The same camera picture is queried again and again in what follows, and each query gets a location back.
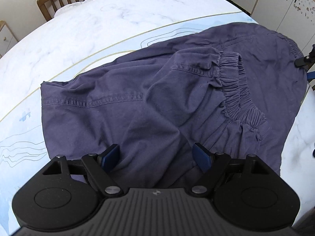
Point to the pile of white clothes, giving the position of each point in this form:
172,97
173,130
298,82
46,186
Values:
71,6

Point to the navy blue pants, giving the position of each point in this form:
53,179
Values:
123,108

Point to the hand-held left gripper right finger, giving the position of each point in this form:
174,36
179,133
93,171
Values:
203,158

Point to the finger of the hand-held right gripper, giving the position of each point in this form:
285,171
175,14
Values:
301,61
311,75

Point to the white drawer chest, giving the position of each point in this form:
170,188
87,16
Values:
6,39

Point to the white cabinets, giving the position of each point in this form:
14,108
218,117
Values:
275,5

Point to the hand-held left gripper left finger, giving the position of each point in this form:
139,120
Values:
110,156

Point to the white printed tablecloth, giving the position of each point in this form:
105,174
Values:
73,34

